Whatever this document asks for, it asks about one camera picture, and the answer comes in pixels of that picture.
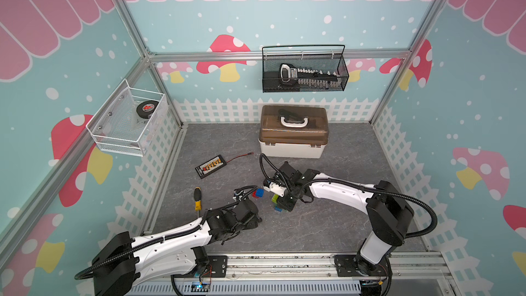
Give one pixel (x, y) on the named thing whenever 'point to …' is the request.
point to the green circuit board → (201, 286)
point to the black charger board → (210, 166)
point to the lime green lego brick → (274, 198)
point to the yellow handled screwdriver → (197, 198)
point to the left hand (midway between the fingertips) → (252, 220)
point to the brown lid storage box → (293, 131)
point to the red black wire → (246, 154)
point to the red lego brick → (254, 194)
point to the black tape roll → (146, 108)
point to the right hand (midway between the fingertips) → (281, 201)
